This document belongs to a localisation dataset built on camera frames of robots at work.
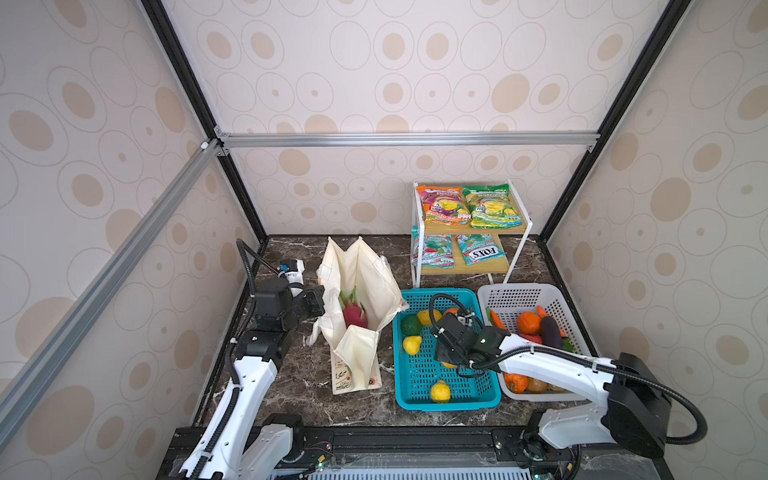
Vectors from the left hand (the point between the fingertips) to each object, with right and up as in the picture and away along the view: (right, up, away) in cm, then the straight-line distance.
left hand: (331, 284), depth 76 cm
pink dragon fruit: (+4, -10, +13) cm, 17 cm away
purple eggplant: (+61, -15, +8) cm, 63 cm away
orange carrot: (+49, -13, +19) cm, 54 cm away
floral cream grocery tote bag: (+6, -22, +5) cm, 23 cm away
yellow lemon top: (+26, -11, +16) cm, 32 cm away
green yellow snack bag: (+42, +20, +2) cm, 46 cm away
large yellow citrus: (+30, -20, -2) cm, 36 cm away
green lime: (+21, -13, +12) cm, 28 cm away
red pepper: (+56, -16, +8) cm, 59 cm away
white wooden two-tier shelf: (+56, +13, +27) cm, 64 cm away
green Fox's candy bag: (+42, +10, +16) cm, 46 cm away
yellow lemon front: (+28, -29, +2) cm, 40 cm away
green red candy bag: (+29, +9, +14) cm, 34 cm away
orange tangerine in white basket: (+57, -13, +14) cm, 60 cm away
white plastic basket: (+61, -11, +16) cm, 64 cm away
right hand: (+30, -19, +8) cm, 36 cm away
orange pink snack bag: (+29, +20, +2) cm, 35 cm away
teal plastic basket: (+24, -28, +8) cm, 38 cm away
